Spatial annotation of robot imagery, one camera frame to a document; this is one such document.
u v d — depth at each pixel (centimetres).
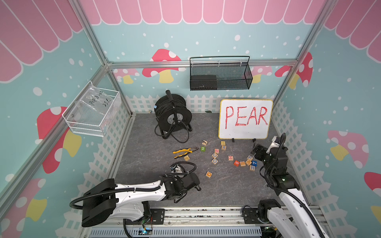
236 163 92
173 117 90
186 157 94
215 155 95
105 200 41
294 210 48
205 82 87
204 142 102
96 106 72
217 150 97
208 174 87
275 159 55
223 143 102
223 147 99
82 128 65
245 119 98
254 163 92
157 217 74
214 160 93
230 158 94
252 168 89
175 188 59
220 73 95
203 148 99
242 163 92
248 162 92
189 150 97
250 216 74
